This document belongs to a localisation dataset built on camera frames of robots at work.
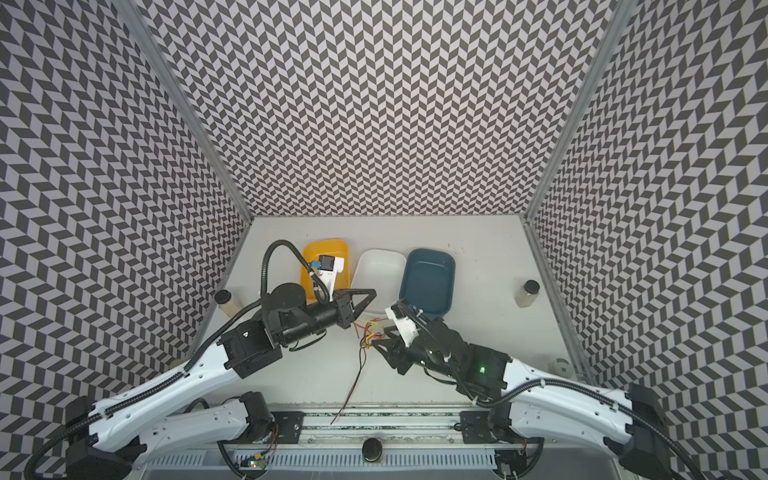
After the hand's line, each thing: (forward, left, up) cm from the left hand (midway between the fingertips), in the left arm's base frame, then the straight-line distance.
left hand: (376, 295), depth 62 cm
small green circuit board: (-27, +29, -28) cm, 48 cm away
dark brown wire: (-5, +5, -24) cm, 25 cm away
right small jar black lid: (+13, -43, -24) cm, 51 cm away
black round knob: (-25, +1, -21) cm, 33 cm away
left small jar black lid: (+10, +45, -20) cm, 50 cm away
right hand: (-4, 0, -11) cm, 12 cm away
